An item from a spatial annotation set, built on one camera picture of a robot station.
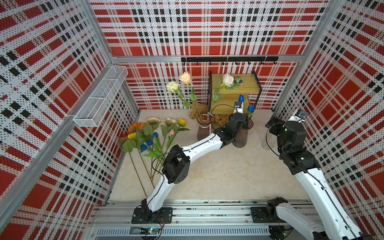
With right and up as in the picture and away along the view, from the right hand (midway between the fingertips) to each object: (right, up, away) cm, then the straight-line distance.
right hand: (283, 119), depth 68 cm
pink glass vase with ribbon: (-36, 0, +24) cm, 44 cm away
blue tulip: (-10, +7, +16) cm, 20 cm away
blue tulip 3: (-71, -10, +36) cm, 80 cm away
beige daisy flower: (-74, 0, +40) cm, 84 cm away
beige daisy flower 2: (-61, -1, +39) cm, 73 cm away
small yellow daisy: (-85, -9, +31) cm, 91 cm away
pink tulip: (-59, -8, +36) cm, 70 cm away
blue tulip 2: (-16, +12, +15) cm, 25 cm away
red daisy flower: (-91, -10, +31) cm, 96 cm away
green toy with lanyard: (-16, +23, +20) cm, 35 cm away
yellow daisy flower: (-52, -1, +39) cm, 65 cm away
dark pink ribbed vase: (-13, -13, +27) cm, 33 cm away
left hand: (-13, +4, +14) cm, 19 cm away
